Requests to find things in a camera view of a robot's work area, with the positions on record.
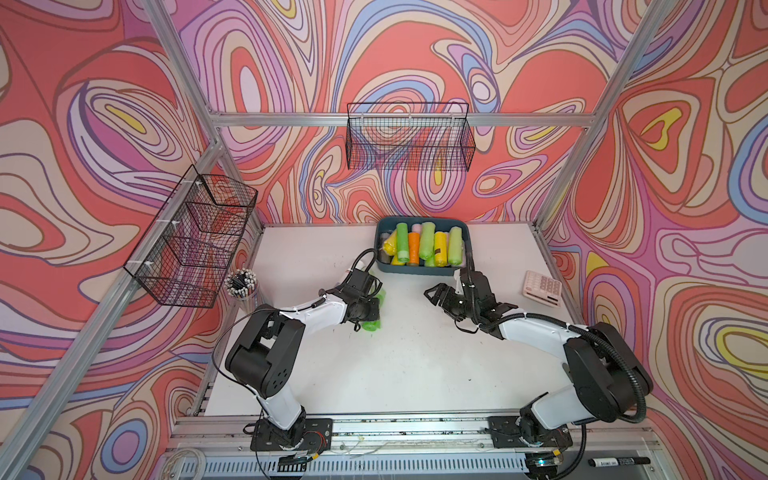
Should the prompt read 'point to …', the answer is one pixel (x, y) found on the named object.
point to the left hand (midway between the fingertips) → (379, 312)
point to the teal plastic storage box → (388, 269)
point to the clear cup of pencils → (242, 285)
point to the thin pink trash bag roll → (416, 228)
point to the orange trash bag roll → (414, 242)
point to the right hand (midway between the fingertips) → (432, 305)
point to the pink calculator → (542, 288)
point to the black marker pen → (611, 461)
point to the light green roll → (455, 246)
